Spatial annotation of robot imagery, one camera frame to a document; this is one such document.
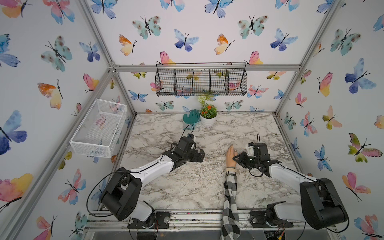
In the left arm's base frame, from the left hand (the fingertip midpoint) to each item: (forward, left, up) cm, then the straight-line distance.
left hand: (200, 152), depth 87 cm
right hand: (-2, -20, -3) cm, 21 cm away
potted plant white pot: (+27, -7, +4) cm, 28 cm away
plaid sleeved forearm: (-37, -12, -3) cm, 39 cm away
